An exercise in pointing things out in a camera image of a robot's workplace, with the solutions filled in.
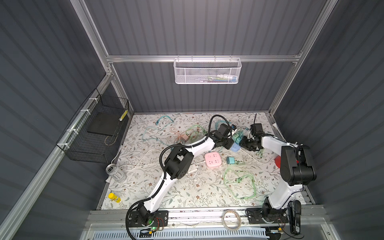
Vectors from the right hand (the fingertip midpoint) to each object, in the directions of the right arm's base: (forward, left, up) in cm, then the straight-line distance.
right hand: (243, 145), depth 98 cm
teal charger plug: (-10, +10, -1) cm, 14 cm away
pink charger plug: (+6, +39, +1) cm, 40 cm away
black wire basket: (-10, +82, +27) cm, 87 cm away
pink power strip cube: (-11, +21, +1) cm, 24 cm away
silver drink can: (-23, +75, +13) cm, 79 cm away
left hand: (+2, +8, +3) cm, 8 cm away
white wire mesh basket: (+61, +22, +19) cm, 68 cm away
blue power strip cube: (-2, +6, +1) cm, 6 cm away
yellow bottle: (-34, +72, +8) cm, 80 cm away
